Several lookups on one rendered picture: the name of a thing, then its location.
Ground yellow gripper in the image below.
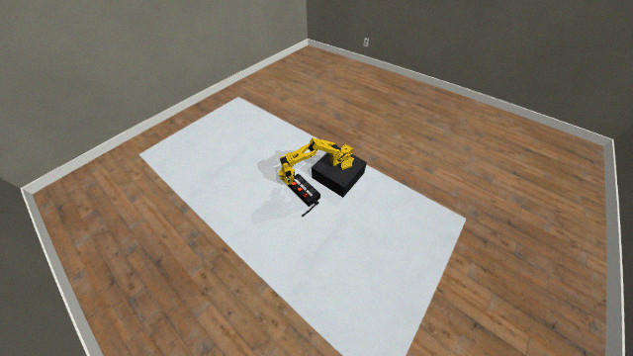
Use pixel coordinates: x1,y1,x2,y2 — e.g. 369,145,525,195
279,165,295,185

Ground black power strip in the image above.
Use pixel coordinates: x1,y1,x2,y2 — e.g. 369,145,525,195
288,173,320,217

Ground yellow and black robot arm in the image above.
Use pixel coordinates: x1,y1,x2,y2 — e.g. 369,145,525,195
280,137,354,178

